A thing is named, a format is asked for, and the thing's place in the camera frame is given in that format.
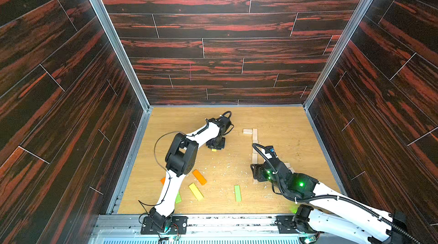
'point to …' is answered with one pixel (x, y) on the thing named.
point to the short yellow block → (214, 150)
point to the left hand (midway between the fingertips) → (217, 148)
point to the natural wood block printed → (255, 181)
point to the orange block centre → (201, 179)
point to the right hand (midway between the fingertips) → (259, 163)
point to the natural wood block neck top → (255, 135)
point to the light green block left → (178, 198)
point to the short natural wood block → (247, 131)
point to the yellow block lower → (196, 191)
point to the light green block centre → (238, 193)
